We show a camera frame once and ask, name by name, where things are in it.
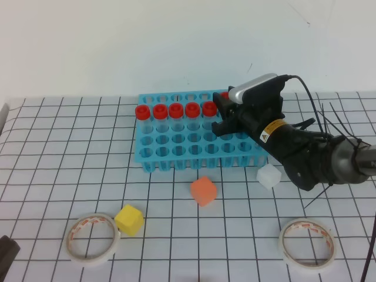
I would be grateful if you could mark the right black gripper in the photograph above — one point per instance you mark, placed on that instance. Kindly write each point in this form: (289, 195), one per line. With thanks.
(260, 120)

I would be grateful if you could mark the red-capped test tube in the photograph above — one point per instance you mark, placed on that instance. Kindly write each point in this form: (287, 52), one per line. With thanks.
(225, 95)

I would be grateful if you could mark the orange cube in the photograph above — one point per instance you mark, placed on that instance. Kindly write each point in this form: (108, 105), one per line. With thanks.
(204, 191)

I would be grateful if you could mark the white tape roll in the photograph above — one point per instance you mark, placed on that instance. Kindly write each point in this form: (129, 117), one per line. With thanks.
(92, 240)
(307, 246)

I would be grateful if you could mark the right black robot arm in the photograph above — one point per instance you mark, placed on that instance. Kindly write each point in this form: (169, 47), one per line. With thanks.
(308, 153)

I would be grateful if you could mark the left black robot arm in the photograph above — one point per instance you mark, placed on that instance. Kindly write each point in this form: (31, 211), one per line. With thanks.
(9, 249)

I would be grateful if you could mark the red-capped racked tube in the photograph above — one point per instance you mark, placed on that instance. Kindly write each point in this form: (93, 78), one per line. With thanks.
(160, 114)
(209, 111)
(176, 112)
(143, 117)
(192, 111)

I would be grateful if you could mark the blue test tube rack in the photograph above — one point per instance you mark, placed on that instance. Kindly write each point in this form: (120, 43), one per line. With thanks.
(185, 142)

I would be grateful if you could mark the white cube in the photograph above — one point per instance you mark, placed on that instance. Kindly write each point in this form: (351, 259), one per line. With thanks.
(268, 176)

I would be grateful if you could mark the yellow cube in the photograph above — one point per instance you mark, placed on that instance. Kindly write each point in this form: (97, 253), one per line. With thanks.
(129, 220)

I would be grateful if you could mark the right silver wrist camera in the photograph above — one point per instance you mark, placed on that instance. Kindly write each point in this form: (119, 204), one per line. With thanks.
(259, 89)

